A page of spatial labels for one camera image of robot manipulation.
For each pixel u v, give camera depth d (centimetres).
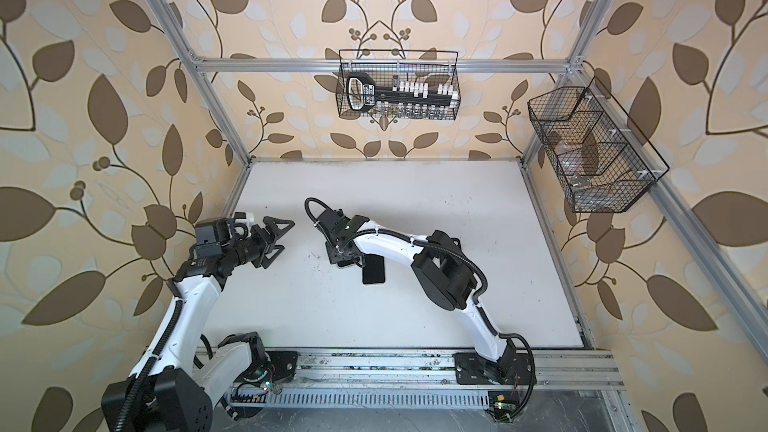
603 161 73
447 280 52
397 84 81
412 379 74
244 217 77
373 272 91
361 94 84
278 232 71
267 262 77
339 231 67
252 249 70
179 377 40
